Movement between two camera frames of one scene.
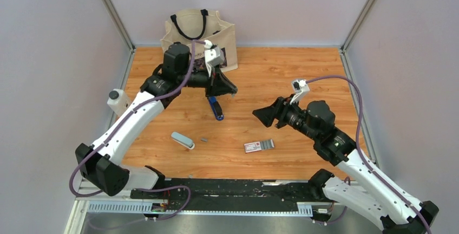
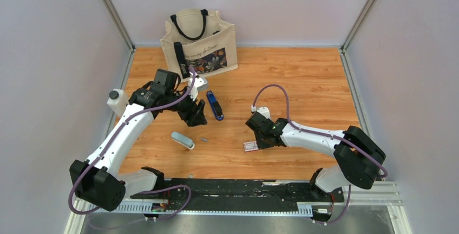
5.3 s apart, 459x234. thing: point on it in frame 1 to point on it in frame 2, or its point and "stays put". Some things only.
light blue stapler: [183, 140] stays put
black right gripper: [277, 111] to [261, 145]
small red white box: [259, 145] stays put
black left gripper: [219, 84] to [194, 115]
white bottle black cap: [118, 101] stays put
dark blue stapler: [216, 108] stays put
